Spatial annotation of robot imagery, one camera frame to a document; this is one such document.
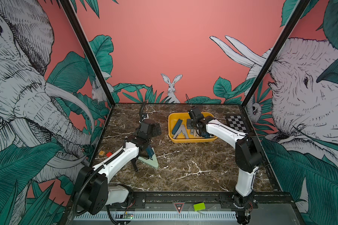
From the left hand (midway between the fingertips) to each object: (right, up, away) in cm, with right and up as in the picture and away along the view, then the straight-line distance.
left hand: (153, 124), depth 85 cm
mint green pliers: (0, -25, +1) cm, 25 cm away
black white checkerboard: (+61, 0, +20) cm, 64 cm away
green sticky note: (+26, -42, -14) cm, 51 cm away
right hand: (+24, +2, +9) cm, 25 cm away
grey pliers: (+19, -4, +17) cm, 25 cm away
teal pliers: (-3, -18, +5) cm, 19 cm away
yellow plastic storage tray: (+28, -9, +13) cm, 32 cm away
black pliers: (-12, -24, +1) cm, 27 cm away
